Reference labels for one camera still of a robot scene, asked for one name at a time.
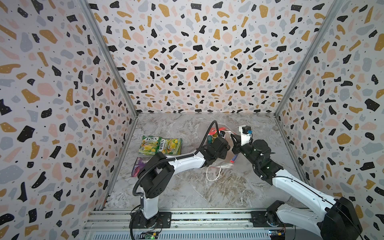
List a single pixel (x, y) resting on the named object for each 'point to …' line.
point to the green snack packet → (150, 145)
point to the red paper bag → (211, 136)
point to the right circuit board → (277, 234)
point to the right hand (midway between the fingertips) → (230, 132)
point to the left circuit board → (149, 235)
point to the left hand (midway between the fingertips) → (224, 145)
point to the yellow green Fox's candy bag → (171, 146)
